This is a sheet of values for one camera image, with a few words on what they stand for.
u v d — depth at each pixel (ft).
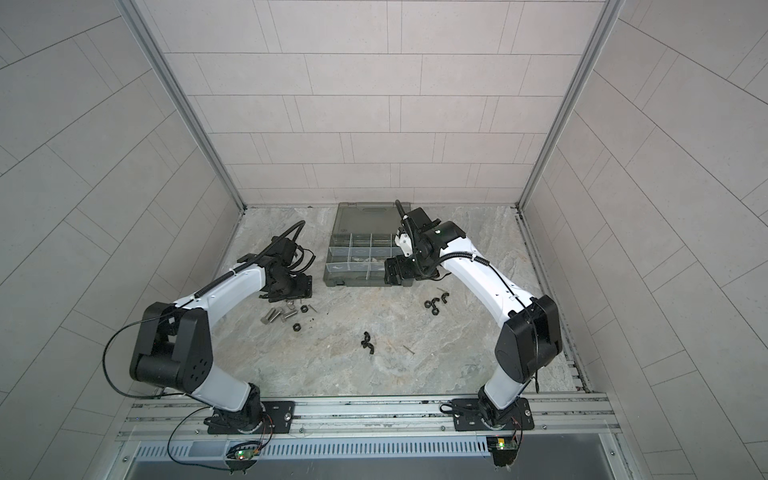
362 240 3.44
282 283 2.37
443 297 3.01
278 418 2.33
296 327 2.80
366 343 2.71
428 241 1.86
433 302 2.99
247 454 2.09
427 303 2.99
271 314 2.85
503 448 2.23
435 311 2.92
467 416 2.32
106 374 1.37
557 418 2.38
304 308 2.92
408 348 2.71
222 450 2.23
